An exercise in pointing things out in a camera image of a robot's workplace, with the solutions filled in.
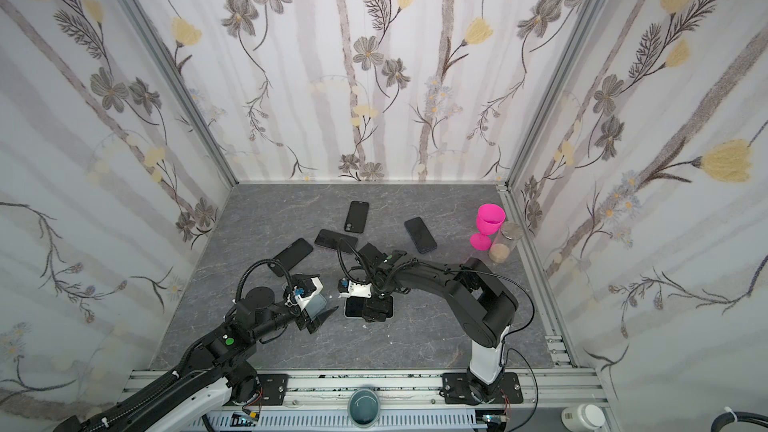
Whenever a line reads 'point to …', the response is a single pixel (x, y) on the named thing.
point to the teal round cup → (364, 408)
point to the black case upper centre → (356, 217)
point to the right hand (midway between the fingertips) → (363, 292)
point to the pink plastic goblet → (490, 218)
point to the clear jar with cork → (504, 241)
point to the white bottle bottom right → (586, 417)
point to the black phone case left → (291, 256)
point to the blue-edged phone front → (354, 306)
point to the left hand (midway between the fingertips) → (321, 283)
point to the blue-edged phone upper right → (420, 236)
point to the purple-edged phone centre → (331, 239)
